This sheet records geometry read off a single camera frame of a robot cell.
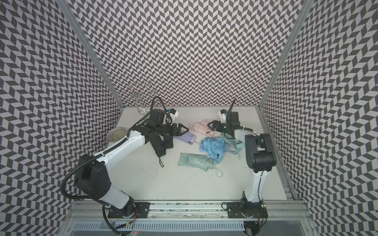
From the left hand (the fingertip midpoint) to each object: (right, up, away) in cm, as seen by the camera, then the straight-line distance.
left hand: (184, 131), depth 81 cm
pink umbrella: (+10, +1, +22) cm, 24 cm away
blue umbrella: (+18, -10, +8) cm, 22 cm away
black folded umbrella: (-17, -10, +12) cm, 23 cm away
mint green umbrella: (+8, -18, +5) cm, 20 cm away
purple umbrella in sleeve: (0, -5, +16) cm, 17 cm away
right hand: (+17, +2, +17) cm, 24 cm away
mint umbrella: (+30, -10, +14) cm, 35 cm away
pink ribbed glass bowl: (-52, -4, +24) cm, 57 cm away
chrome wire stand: (-28, +22, 0) cm, 36 cm away
